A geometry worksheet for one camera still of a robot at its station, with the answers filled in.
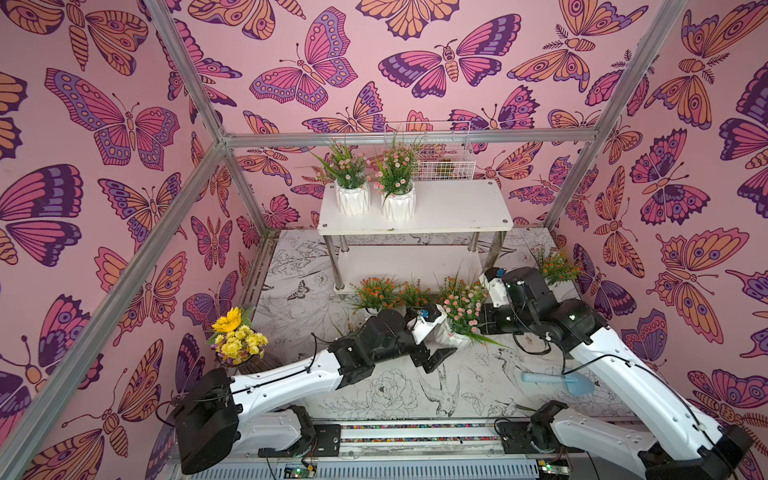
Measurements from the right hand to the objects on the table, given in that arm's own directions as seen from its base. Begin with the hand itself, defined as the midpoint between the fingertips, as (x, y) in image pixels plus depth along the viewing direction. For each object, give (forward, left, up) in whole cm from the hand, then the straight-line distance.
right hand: (471, 315), depth 72 cm
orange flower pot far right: (+20, -30, -7) cm, 37 cm away
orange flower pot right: (+15, +2, -8) cm, 17 cm away
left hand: (-4, +6, -1) cm, 7 cm away
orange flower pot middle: (+10, +14, -7) cm, 18 cm away
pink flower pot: (-2, +4, +8) cm, 9 cm away
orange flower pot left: (+9, +25, -5) cm, 27 cm away
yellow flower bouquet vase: (-10, +52, +4) cm, 54 cm away
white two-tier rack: (+24, +6, +13) cm, 28 cm away
